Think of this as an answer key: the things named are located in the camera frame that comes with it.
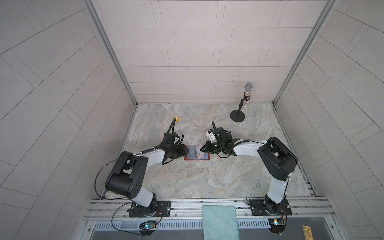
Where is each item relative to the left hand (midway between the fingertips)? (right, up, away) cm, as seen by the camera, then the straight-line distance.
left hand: (190, 149), depth 91 cm
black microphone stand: (+34, +20, +17) cm, 43 cm away
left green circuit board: (-16, -27, -27) cm, 41 cm away
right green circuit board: (+41, -30, -23) cm, 56 cm away
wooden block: (+53, -30, -27) cm, 66 cm away
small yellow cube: (-11, +18, +15) cm, 26 cm away
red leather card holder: (+3, -2, -2) cm, 4 cm away
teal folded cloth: (+15, -28, -24) cm, 40 cm away
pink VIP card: (+6, -2, -4) cm, 7 cm away
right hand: (+6, 0, -2) cm, 6 cm away
